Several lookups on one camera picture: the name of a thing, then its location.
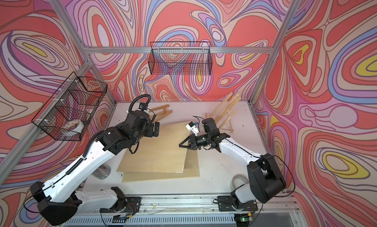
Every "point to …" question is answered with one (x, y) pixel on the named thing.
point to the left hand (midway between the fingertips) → (152, 123)
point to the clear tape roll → (239, 176)
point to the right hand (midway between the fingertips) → (181, 149)
